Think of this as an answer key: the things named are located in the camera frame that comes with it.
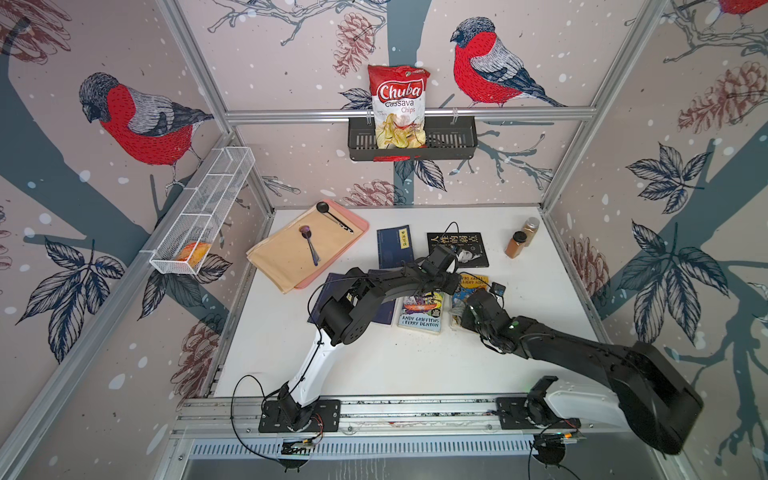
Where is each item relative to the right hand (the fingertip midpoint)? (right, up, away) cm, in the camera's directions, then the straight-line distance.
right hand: (463, 313), depth 89 cm
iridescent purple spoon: (-55, +24, +22) cm, 64 cm away
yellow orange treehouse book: (+3, +8, +7) cm, 11 cm away
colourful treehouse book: (-13, 0, +1) cm, 13 cm away
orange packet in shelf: (-66, +20, -25) cm, 73 cm away
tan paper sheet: (-60, +15, +15) cm, 64 cm away
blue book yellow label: (-21, +19, +18) cm, 34 cm away
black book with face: (+6, +19, +17) cm, 27 cm away
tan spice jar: (+27, +26, +13) cm, 40 cm away
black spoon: (-51, +35, +32) cm, 69 cm away
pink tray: (-39, +31, +29) cm, 58 cm away
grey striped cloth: (-3, +2, -5) cm, 6 cm away
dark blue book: (-25, 0, 0) cm, 25 cm away
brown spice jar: (+21, +21, +11) cm, 31 cm away
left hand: (0, +9, +7) cm, 12 cm away
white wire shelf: (-72, +22, -18) cm, 78 cm away
